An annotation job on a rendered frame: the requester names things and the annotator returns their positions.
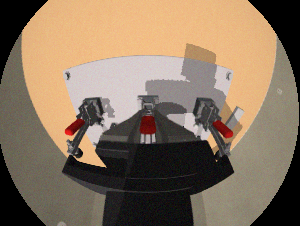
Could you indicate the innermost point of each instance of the grey toggle clamp with red handle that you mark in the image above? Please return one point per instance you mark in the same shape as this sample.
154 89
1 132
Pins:
87 112

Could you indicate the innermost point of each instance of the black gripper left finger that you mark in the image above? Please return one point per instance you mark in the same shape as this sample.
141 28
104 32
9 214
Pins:
125 131

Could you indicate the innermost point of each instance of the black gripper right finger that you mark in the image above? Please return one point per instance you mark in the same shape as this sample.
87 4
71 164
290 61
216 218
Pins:
168 131

